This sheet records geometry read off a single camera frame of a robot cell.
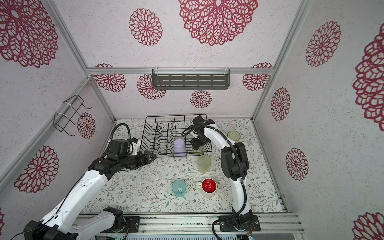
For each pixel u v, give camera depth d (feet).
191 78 3.10
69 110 2.56
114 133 1.96
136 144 2.33
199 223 2.49
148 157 2.28
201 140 2.72
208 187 2.79
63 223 1.30
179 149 2.93
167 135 3.38
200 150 3.13
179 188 2.79
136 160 2.21
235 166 1.80
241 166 1.84
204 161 3.03
